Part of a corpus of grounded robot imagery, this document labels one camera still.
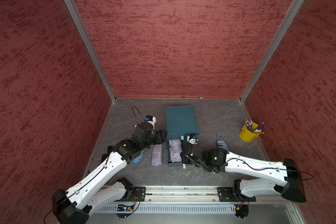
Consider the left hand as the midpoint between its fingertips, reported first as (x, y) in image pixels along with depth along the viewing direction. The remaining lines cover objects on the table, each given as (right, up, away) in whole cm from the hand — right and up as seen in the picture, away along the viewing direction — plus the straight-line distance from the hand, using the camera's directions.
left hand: (162, 136), depth 74 cm
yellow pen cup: (+55, -2, +16) cm, 58 cm away
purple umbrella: (-4, -14, +12) cm, 19 cm away
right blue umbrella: (+38, -8, +16) cm, 42 cm away
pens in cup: (+54, +5, +11) cm, 56 cm away
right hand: (+11, -12, -1) cm, 16 cm away
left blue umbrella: (-15, -16, +9) cm, 24 cm away
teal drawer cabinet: (+10, +8, +5) cm, 14 cm away
